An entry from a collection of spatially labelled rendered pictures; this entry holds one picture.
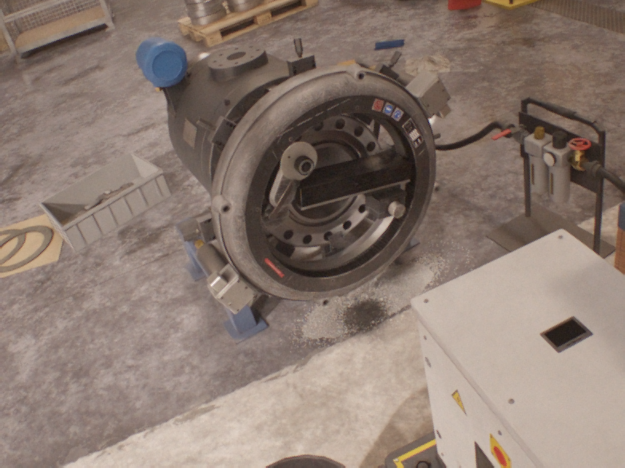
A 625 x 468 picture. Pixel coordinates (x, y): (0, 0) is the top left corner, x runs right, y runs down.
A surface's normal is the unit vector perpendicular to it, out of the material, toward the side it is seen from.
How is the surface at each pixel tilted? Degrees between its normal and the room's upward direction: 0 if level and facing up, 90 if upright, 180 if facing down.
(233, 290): 90
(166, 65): 90
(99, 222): 90
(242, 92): 16
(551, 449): 0
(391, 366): 0
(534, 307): 0
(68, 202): 90
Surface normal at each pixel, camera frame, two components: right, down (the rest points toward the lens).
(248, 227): 0.46, 0.41
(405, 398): -0.22, -0.80
